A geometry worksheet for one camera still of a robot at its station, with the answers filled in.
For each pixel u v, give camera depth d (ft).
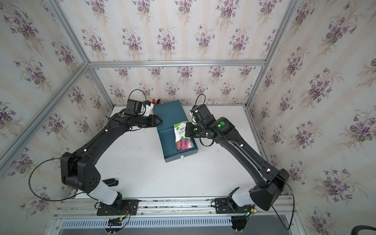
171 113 2.83
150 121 2.40
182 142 2.35
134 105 2.13
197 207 2.45
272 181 1.27
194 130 1.95
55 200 1.36
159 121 2.63
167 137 2.70
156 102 3.51
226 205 2.37
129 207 2.40
